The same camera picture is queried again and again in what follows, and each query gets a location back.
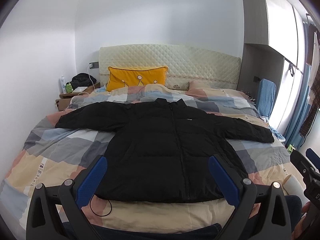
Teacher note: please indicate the blue cloth on stool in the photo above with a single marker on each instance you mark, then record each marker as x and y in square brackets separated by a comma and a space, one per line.
[277, 134]

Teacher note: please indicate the floral cream pillow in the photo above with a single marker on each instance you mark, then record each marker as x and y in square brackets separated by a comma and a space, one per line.
[177, 82]

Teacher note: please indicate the blue covered chair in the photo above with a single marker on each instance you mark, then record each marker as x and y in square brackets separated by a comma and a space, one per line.
[265, 98]

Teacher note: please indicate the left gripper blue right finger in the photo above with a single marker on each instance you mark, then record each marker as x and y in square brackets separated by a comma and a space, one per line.
[239, 193]

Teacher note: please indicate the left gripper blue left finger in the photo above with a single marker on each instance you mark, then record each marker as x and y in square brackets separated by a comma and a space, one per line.
[78, 192]

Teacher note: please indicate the blue curtain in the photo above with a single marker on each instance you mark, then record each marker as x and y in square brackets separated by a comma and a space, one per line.
[301, 109]

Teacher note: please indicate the black puffer jacket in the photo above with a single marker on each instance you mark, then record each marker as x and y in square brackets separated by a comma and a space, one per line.
[160, 150]

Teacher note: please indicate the green drink carton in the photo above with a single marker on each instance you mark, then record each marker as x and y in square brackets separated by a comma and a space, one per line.
[68, 87]

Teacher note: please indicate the person's right hand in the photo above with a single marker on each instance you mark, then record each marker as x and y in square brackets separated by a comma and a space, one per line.
[299, 227]

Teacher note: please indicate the white box on nightstand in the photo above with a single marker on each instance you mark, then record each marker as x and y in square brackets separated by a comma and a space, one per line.
[80, 89]

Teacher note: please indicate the wooden nightstand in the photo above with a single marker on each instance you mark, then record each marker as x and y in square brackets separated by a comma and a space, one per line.
[64, 99]

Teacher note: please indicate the green packet on floor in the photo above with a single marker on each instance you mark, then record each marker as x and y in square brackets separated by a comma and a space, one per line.
[290, 148]

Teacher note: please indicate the colourful patchwork quilt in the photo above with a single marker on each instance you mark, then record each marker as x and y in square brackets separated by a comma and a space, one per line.
[52, 155]

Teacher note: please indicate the yellow crown cushion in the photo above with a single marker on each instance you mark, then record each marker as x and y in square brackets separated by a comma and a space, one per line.
[120, 77]

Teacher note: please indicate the white spray bottle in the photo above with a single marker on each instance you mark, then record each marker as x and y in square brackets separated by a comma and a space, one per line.
[63, 84]

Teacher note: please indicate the black clothes hanger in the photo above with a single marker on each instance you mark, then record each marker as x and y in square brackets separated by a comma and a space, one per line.
[293, 69]

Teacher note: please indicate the cream quilted headboard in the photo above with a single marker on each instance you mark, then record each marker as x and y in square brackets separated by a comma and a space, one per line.
[218, 70]

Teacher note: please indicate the black bag on nightstand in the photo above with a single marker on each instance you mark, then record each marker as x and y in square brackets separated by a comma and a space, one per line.
[82, 80]

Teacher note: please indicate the dark wall socket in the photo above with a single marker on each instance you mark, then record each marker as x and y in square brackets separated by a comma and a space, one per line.
[94, 65]

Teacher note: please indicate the grey white wardrobe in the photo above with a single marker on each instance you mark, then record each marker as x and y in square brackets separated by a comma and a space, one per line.
[273, 37]

